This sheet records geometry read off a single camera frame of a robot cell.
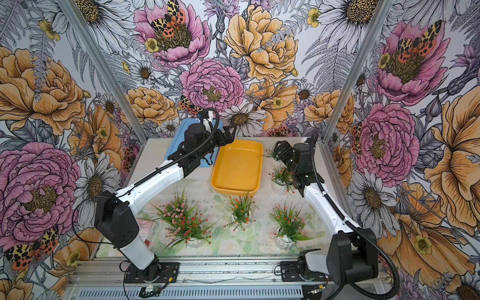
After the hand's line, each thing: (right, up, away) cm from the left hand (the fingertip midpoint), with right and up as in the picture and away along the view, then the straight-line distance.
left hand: (229, 133), depth 80 cm
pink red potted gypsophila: (-18, -34, -7) cm, 39 cm away
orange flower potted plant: (+5, -31, -4) cm, 32 cm away
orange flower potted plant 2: (+25, -38, -3) cm, 45 cm away
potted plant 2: (+23, -12, +22) cm, 34 cm away
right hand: (+22, -8, +4) cm, 23 cm away
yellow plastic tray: (+3, -16, +24) cm, 29 cm away
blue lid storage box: (-27, 0, +20) cm, 34 cm away
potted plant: (+24, -21, +14) cm, 35 cm away
